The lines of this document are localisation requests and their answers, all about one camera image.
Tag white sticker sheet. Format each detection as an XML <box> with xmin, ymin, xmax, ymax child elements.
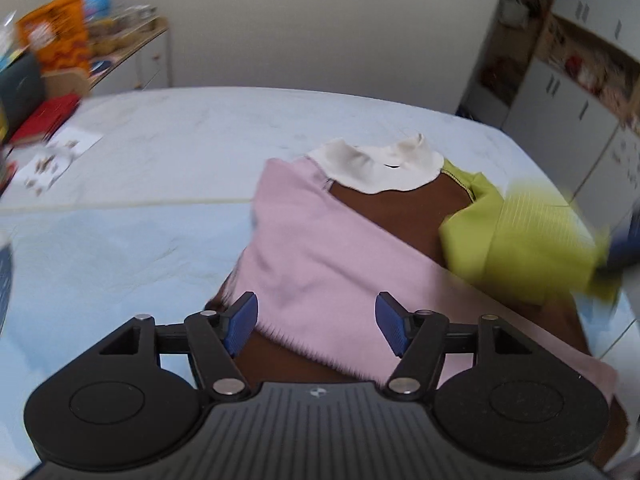
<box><xmin>13</xmin><ymin>126</ymin><xmax>103</xmax><ymax>195</ymax></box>

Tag red flat box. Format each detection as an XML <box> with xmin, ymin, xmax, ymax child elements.
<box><xmin>9</xmin><ymin>93</ymin><xmax>80</xmax><ymax>146</ymax></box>

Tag white sideboard cabinet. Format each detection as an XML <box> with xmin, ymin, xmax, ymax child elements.
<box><xmin>89</xmin><ymin>16</ymin><xmax>172</xmax><ymax>96</ymax></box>

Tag dark green pouch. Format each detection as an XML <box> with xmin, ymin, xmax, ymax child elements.
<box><xmin>0</xmin><ymin>51</ymin><xmax>46</xmax><ymax>134</ymax></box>

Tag blue globe ball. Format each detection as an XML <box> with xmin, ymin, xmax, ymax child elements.
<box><xmin>82</xmin><ymin>0</ymin><xmax>112</xmax><ymax>21</ymax></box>

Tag multicolour fleece sweatshirt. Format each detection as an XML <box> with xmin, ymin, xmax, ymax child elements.
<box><xmin>208</xmin><ymin>136</ymin><xmax>629</xmax><ymax>465</ymax></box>

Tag orange snack bag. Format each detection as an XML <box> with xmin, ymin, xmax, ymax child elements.
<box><xmin>16</xmin><ymin>0</ymin><xmax>90</xmax><ymax>76</ymax></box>

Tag white wall cupboard unit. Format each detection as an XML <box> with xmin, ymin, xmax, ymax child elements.
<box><xmin>456</xmin><ymin>0</ymin><xmax>640</xmax><ymax>212</ymax></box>

